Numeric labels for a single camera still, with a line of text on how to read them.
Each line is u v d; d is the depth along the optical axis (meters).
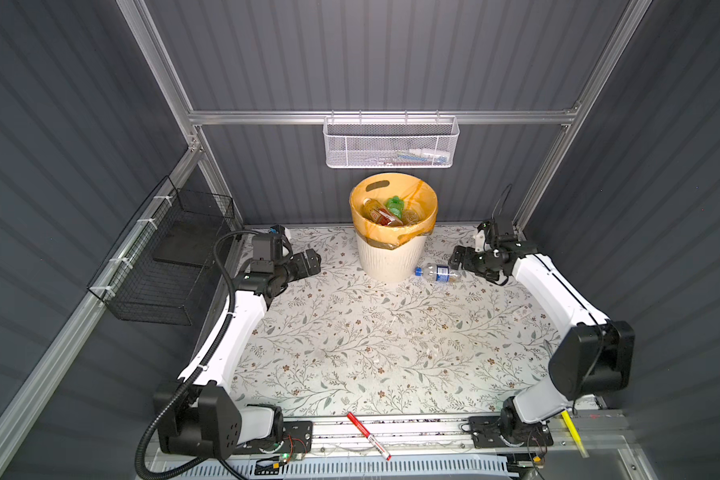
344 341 0.91
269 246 0.60
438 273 1.01
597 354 0.42
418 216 1.02
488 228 0.69
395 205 1.01
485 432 0.74
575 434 0.73
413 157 0.92
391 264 0.94
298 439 0.72
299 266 0.72
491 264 0.62
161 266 0.74
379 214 0.89
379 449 0.71
